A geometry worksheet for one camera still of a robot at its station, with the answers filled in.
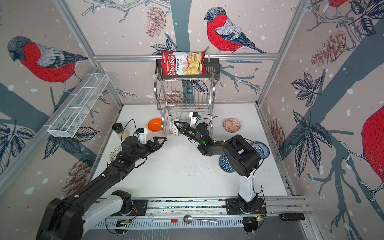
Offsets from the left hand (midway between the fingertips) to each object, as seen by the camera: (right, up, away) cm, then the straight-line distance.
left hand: (162, 141), depth 79 cm
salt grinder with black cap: (-31, +6, +13) cm, 34 cm away
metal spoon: (+15, -35, -11) cm, 39 cm away
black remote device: (+64, -35, -10) cm, 74 cm away
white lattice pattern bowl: (-32, -10, +10) cm, 35 cm away
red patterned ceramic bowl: (+45, +7, +27) cm, 53 cm away
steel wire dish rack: (+11, +27, +43) cm, 52 cm away
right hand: (+5, +8, +3) cm, 10 cm away
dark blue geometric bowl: (+36, -16, +8) cm, 40 cm away
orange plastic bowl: (-11, +7, +24) cm, 27 cm away
